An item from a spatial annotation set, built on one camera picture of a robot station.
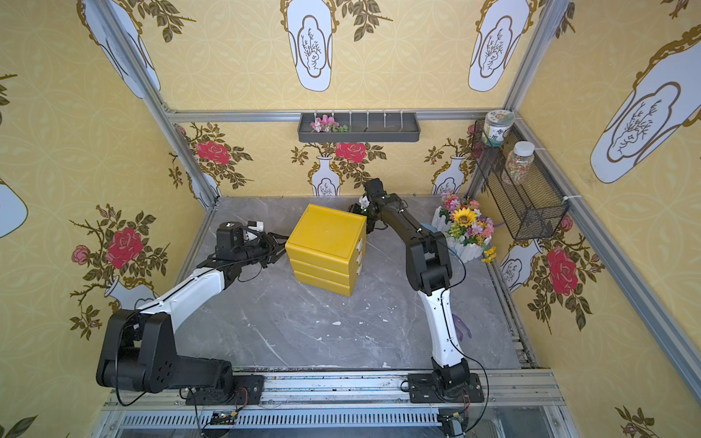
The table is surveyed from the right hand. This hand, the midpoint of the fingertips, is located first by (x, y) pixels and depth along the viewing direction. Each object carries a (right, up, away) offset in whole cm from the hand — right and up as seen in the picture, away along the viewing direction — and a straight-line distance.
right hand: (356, 217), depth 102 cm
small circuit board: (-36, -54, -29) cm, 71 cm away
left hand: (-23, -7, -15) cm, 29 cm away
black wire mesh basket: (+52, +2, -21) cm, 56 cm away
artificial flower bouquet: (+35, -2, -15) cm, 38 cm away
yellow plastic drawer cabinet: (-9, -10, -23) cm, 27 cm away
